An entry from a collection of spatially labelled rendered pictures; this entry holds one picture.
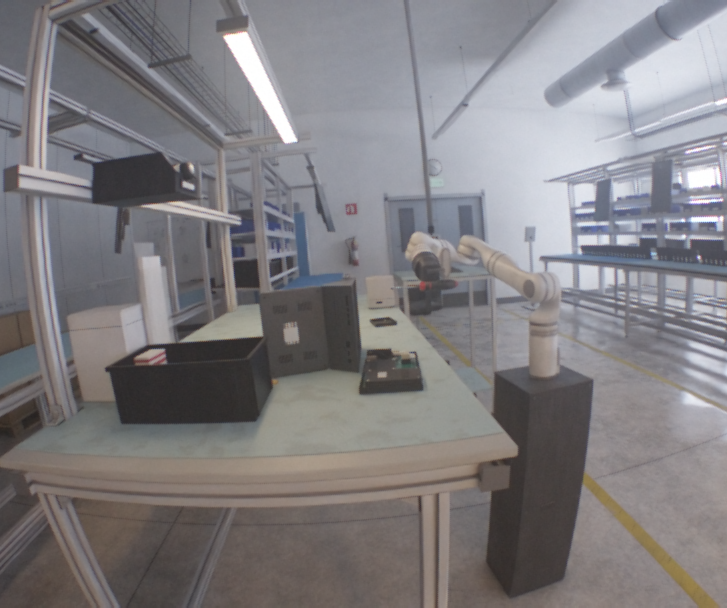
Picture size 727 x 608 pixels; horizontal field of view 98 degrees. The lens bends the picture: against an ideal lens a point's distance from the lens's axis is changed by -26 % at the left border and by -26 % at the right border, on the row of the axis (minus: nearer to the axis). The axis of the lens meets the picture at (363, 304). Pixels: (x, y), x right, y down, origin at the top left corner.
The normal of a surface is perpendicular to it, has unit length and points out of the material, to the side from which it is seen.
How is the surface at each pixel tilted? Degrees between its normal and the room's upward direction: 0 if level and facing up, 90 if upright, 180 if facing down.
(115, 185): 90
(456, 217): 90
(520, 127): 90
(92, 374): 90
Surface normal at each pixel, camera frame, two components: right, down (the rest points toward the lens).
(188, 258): 0.04, 0.14
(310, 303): 0.32, 0.11
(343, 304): -0.55, 0.16
